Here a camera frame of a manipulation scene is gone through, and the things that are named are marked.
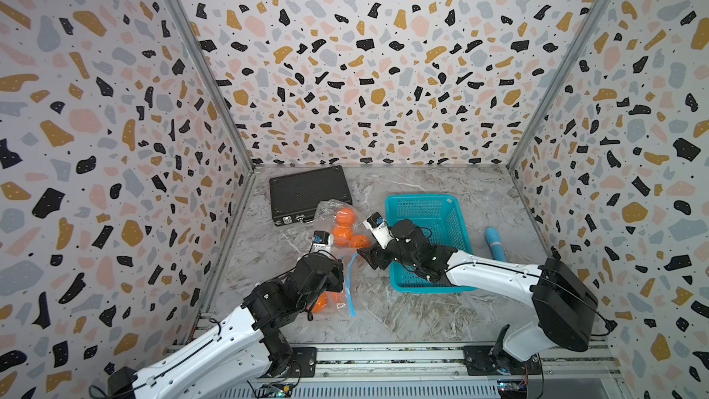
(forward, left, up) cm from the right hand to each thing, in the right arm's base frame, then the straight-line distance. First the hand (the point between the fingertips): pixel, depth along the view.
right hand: (366, 243), depth 81 cm
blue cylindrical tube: (+6, -44, -14) cm, 47 cm away
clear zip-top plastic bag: (-5, +3, -9) cm, 11 cm away
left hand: (-7, +5, +2) cm, 9 cm away
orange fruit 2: (+6, +9, -6) cm, 12 cm away
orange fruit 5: (-15, +7, -1) cm, 17 cm away
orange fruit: (+12, +8, -6) cm, 16 cm away
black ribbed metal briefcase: (+24, +28, -9) cm, 38 cm away
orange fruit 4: (-15, +13, -8) cm, 21 cm away
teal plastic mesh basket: (+20, -27, -14) cm, 36 cm away
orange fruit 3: (+5, +2, -8) cm, 10 cm away
